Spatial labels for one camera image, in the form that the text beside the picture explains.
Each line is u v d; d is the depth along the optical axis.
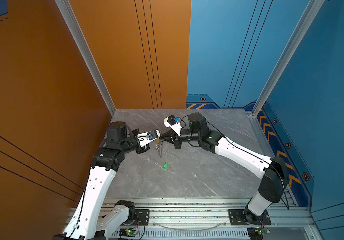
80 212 0.38
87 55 0.86
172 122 0.59
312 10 0.70
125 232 0.71
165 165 0.92
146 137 0.55
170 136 0.64
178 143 0.64
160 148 0.68
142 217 0.73
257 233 0.71
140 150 0.59
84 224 0.37
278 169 0.44
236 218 0.72
